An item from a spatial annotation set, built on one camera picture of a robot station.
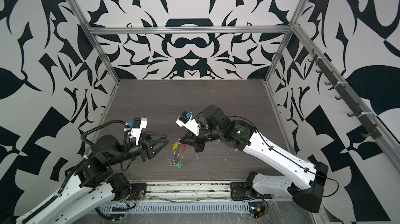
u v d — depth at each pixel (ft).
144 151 1.73
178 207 2.34
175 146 2.13
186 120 1.75
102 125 1.48
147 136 1.98
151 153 1.78
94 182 1.58
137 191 2.40
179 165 2.42
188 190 2.50
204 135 1.76
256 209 2.33
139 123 1.75
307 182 1.27
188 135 1.89
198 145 1.77
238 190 2.44
